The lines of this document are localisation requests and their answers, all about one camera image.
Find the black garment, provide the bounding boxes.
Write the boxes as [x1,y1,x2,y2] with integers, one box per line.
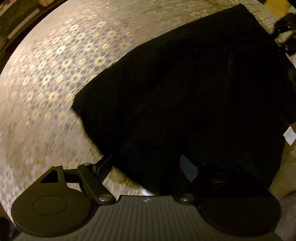
[72,4,295,194]

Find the lace floral tablecloth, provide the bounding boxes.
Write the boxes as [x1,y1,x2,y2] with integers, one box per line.
[0,0,296,218]

